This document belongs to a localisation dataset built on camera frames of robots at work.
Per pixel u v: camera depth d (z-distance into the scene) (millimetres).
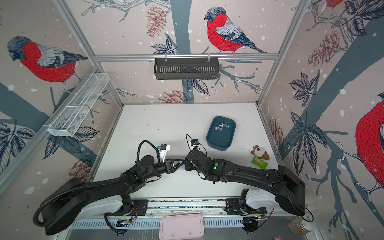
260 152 904
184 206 755
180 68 1070
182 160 748
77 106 771
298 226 621
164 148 740
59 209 412
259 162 878
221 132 1025
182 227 674
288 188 407
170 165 694
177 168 711
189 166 682
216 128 1049
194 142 698
